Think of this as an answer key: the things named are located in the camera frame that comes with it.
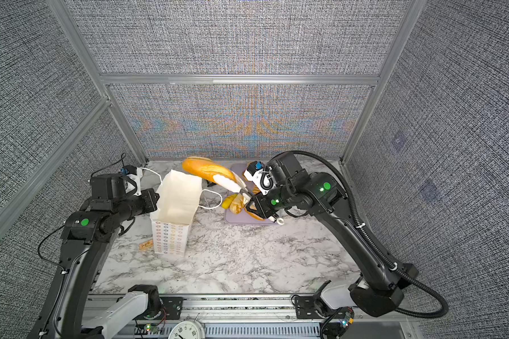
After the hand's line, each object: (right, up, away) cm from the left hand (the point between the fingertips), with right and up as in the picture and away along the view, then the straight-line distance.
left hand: (159, 194), depth 69 cm
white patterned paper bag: (-4, -9, +23) cm, 25 cm away
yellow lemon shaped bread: (+20, -5, +26) cm, 33 cm away
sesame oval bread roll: (+31, -8, +8) cm, 33 cm away
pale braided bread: (+24, -7, +25) cm, 35 cm away
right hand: (+31, -2, -6) cm, 31 cm away
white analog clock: (+11, -42, -3) cm, 44 cm away
